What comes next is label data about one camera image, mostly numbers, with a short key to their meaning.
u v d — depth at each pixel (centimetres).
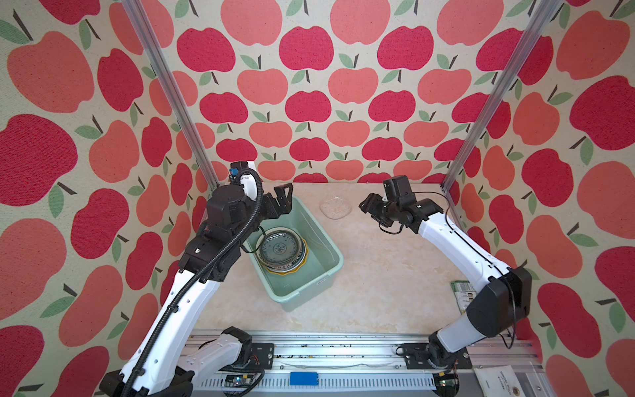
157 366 36
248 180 54
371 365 73
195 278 40
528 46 76
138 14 70
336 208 112
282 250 93
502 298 43
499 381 69
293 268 91
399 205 63
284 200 55
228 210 38
